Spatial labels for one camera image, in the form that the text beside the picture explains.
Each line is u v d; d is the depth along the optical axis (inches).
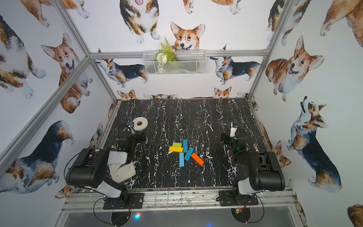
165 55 32.1
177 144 36.7
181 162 33.8
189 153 35.5
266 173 17.9
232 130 32.9
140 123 42.0
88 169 18.0
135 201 29.0
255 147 36.6
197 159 34.6
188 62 36.4
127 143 28.9
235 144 28.4
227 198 28.8
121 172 33.3
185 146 36.4
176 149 36.4
